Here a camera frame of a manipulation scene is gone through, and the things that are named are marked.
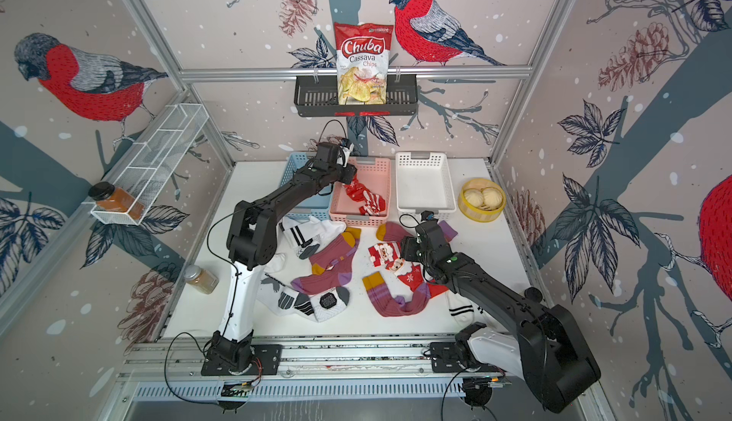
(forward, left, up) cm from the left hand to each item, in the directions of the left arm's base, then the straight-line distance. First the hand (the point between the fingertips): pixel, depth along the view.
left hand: (357, 161), depth 101 cm
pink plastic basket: (+6, -6, -13) cm, 15 cm away
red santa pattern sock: (-37, -18, -14) cm, 43 cm away
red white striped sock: (-11, -6, -11) cm, 17 cm away
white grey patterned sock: (-45, +21, -13) cm, 51 cm away
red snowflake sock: (-2, +1, -13) cm, 14 cm away
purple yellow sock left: (-33, +8, -14) cm, 36 cm away
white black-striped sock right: (-48, -33, -15) cm, 60 cm away
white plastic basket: (+3, -27, -16) cm, 32 cm away
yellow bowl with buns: (-11, -45, -9) cm, 47 cm away
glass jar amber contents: (-41, +44, -8) cm, 61 cm away
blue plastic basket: (-11, +14, -11) cm, 21 cm away
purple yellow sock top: (-21, -11, -14) cm, 28 cm away
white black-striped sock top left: (-22, +18, -14) cm, 31 cm away
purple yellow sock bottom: (-46, -10, -13) cm, 49 cm away
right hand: (-28, -17, -6) cm, 34 cm away
